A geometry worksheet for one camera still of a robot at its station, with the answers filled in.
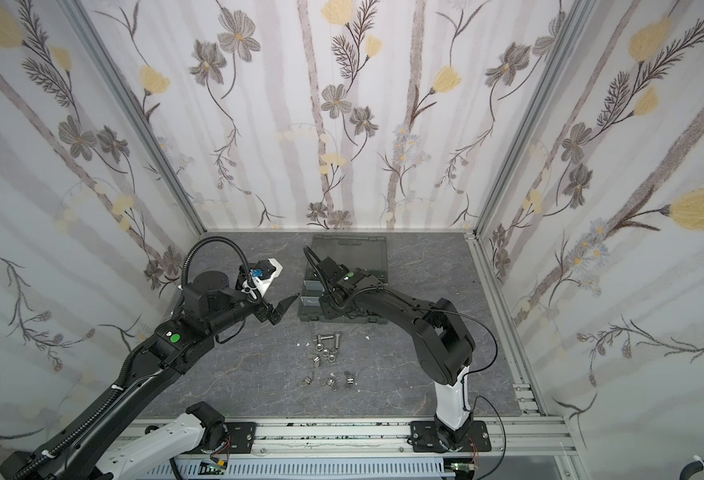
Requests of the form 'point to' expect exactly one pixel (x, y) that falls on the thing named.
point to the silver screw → (331, 382)
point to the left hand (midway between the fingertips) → (278, 271)
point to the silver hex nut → (350, 381)
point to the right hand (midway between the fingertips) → (325, 300)
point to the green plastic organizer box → (364, 251)
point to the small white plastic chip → (298, 344)
